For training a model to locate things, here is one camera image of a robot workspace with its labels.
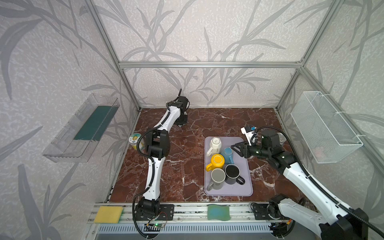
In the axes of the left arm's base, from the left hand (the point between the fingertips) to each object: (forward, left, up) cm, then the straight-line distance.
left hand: (182, 118), depth 102 cm
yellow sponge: (-56, +32, -7) cm, 65 cm away
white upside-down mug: (-21, -22, +3) cm, 31 cm away
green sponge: (-55, -23, -7) cm, 60 cm away
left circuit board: (-61, +9, -9) cm, 62 cm away
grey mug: (-39, -22, +1) cm, 45 cm away
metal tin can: (-14, -66, -3) cm, 68 cm away
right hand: (-26, -30, +13) cm, 42 cm away
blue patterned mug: (-27, -29, +2) cm, 39 cm away
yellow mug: (-32, -23, +1) cm, 39 cm away
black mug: (-39, -30, +1) cm, 49 cm away
